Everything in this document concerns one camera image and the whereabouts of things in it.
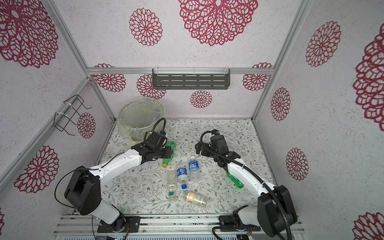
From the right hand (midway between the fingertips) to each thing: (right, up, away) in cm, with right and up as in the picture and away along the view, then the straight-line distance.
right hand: (201, 145), depth 84 cm
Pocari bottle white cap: (-4, -14, +4) cm, 15 cm away
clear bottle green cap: (-17, -22, +4) cm, 28 cm away
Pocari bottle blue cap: (-11, -16, +1) cm, 19 cm away
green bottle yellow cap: (-20, -9, -1) cm, 21 cm away
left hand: (-18, -4, +4) cm, 19 cm away
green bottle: (+22, -22, +1) cm, 31 cm away
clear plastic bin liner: (-41, +17, +11) cm, 45 cm away
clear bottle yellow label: (-4, -28, -7) cm, 29 cm away
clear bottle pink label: (-28, +20, +12) cm, 36 cm away
